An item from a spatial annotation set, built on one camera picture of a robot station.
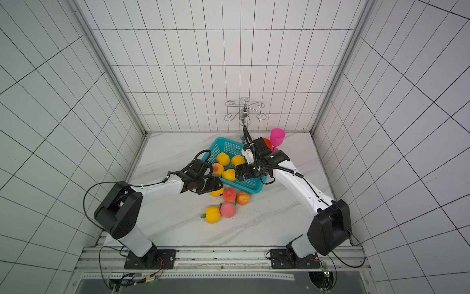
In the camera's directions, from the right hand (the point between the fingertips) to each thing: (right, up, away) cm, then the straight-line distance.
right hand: (245, 169), depth 82 cm
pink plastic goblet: (+18, +15, +14) cm, 27 cm away
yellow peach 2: (-8, -4, +9) cm, 13 cm away
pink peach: (-8, -18, -1) cm, 20 cm away
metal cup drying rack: (0, +28, +10) cm, 30 cm away
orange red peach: (-1, -14, +3) cm, 14 cm away
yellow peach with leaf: (-11, +3, +18) cm, 22 cm away
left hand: (-15, -12, +8) cm, 20 cm away
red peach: (-7, -13, +3) cm, 15 cm away
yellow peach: (-3, +3, +19) cm, 19 cm away
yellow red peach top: (-14, -13, +5) cm, 19 cm away
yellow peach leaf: (-15, -20, -3) cm, 25 cm away
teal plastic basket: (-6, +9, +22) cm, 25 cm away
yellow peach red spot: (-14, -2, +12) cm, 18 cm away
